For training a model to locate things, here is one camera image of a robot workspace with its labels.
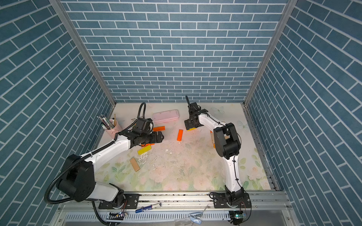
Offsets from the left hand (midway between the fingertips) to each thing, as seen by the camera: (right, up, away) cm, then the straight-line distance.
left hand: (161, 138), depth 87 cm
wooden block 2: (+34, -2, +11) cm, 36 cm away
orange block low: (+11, -2, +11) cm, 16 cm away
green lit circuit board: (+42, -37, -17) cm, 58 cm away
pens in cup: (-37, +10, +4) cm, 39 cm away
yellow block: (+19, +5, +6) cm, 21 cm away
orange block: (-6, -2, -11) cm, 13 cm away
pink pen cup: (-33, +3, +5) cm, 34 cm away
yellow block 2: (-12, -9, +5) cm, 16 cm away
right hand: (+21, +7, +15) cm, 27 cm away
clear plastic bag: (+21, -36, -19) cm, 46 cm away
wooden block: (-17, -16, 0) cm, 24 cm away
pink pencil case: (-1, +13, +22) cm, 26 cm away
